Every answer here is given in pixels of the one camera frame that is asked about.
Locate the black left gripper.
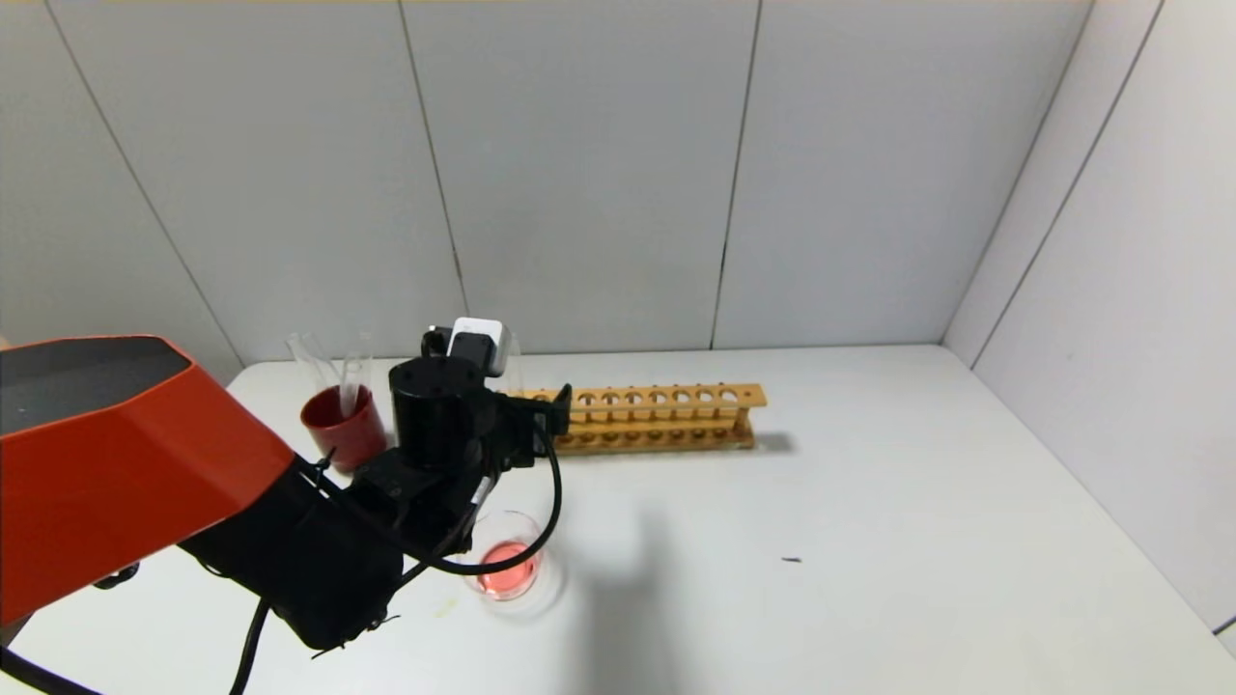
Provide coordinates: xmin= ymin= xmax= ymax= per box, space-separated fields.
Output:
xmin=430 ymin=470 xmax=502 ymax=560

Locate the wooden test tube rack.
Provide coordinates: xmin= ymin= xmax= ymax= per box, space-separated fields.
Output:
xmin=521 ymin=383 xmax=769 ymax=457

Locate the clear glass dish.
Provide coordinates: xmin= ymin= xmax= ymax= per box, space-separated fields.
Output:
xmin=462 ymin=510 xmax=565 ymax=619

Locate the dark red plastic cup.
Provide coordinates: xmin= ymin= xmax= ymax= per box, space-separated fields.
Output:
xmin=299 ymin=384 xmax=391 ymax=474

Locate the thin black camera cable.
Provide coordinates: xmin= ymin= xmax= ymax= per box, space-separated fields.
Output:
xmin=319 ymin=425 xmax=564 ymax=577

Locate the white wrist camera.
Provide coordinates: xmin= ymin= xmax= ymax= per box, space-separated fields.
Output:
xmin=422 ymin=318 xmax=510 ymax=378

